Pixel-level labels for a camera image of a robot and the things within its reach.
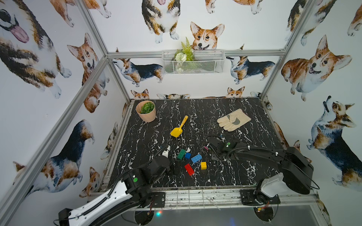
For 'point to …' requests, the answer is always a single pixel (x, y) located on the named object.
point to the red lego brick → (189, 169)
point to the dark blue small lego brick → (188, 155)
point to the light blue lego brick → (196, 158)
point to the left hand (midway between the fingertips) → (176, 160)
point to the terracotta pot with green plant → (146, 110)
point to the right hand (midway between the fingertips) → (214, 154)
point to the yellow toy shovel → (176, 132)
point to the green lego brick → (181, 154)
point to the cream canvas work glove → (232, 121)
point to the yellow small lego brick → (203, 165)
